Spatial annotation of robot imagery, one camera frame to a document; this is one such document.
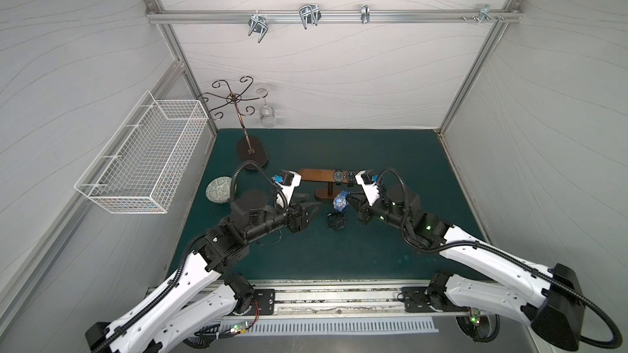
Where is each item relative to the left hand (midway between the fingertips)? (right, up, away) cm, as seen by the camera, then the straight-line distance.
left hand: (314, 203), depth 63 cm
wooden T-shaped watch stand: (+2, +5, +23) cm, 23 cm away
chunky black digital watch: (+7, -11, +23) cm, 26 cm away
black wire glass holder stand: (-31, +15, +47) cm, 58 cm away
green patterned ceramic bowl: (-40, -2, +33) cm, 52 cm away
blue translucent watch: (+7, 0, +3) cm, 8 cm away
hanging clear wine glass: (-20, +30, +33) cm, 49 cm away
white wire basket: (-50, +9, +5) cm, 51 cm away
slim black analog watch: (+8, +5, +23) cm, 24 cm away
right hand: (+10, +1, +9) cm, 13 cm away
